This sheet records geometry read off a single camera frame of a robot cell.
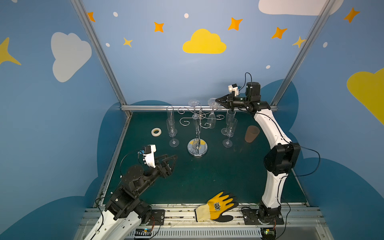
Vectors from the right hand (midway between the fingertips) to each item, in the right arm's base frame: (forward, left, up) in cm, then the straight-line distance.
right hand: (217, 98), depth 79 cm
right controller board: (-55, -28, -40) cm, 73 cm away
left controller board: (-58, +35, -38) cm, 78 cm away
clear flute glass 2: (+6, -12, -22) cm, 26 cm away
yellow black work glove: (-47, 0, -34) cm, 58 cm away
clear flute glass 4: (-6, +27, -36) cm, 45 cm away
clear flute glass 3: (-4, -12, -36) cm, 38 cm away
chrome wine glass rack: (-9, +9, -35) cm, 38 cm away
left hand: (-31, +21, -8) cm, 38 cm away
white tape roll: (0, +40, -35) cm, 54 cm away
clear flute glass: (0, +2, -16) cm, 16 cm away
